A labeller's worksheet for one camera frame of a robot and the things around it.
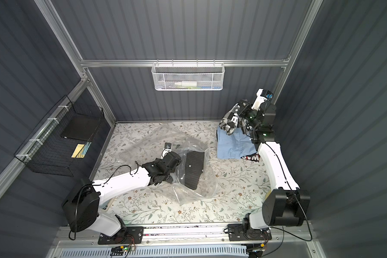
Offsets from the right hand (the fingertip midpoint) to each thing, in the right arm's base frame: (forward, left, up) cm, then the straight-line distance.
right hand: (240, 100), depth 73 cm
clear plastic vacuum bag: (+5, +56, -40) cm, 69 cm away
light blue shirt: (-3, -2, -32) cm, 33 cm away
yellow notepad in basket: (-24, +68, -7) cm, 72 cm away
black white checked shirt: (-6, +3, -7) cm, 10 cm away
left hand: (-16, +35, -28) cm, 48 cm away
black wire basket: (-16, +84, -13) cm, 86 cm away
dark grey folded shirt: (-13, +22, -38) cm, 46 cm away
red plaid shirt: (-7, -15, -39) cm, 42 cm away
